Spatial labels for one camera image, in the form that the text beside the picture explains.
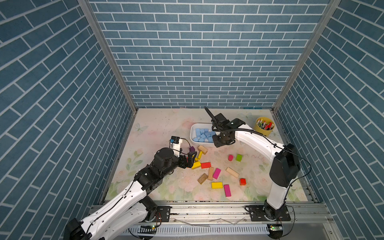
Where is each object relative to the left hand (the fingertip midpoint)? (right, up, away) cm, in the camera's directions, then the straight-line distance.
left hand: (193, 152), depth 74 cm
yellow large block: (+1, -11, +15) cm, 18 cm away
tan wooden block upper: (+5, -2, +22) cm, 23 cm away
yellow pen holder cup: (+47, +13, +24) cm, 54 cm away
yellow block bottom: (+13, -20, +9) cm, 26 cm away
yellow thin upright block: (+3, -5, +20) cm, 21 cm away
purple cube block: (-1, -2, +22) cm, 23 cm away
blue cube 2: (+5, +9, +31) cm, 33 cm away
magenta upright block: (+13, -15, +14) cm, 25 cm away
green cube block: (+28, -7, +21) cm, 36 cm away
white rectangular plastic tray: (-1, +7, +30) cm, 31 cm away
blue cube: (+2, +8, +30) cm, 31 cm away
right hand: (+14, +3, +13) cm, 20 cm away
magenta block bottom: (+19, -23, +8) cm, 30 cm away
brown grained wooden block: (+5, -17, +11) cm, 21 cm away
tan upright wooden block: (+10, -15, +13) cm, 22 cm away
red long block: (+7, -11, +16) cm, 21 cm away
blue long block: (0, +4, +26) cm, 26 cm away
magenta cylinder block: (+23, -7, +19) cm, 31 cm away
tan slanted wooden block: (+23, -14, +14) cm, 30 cm away
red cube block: (+28, -18, +9) cm, 35 cm away
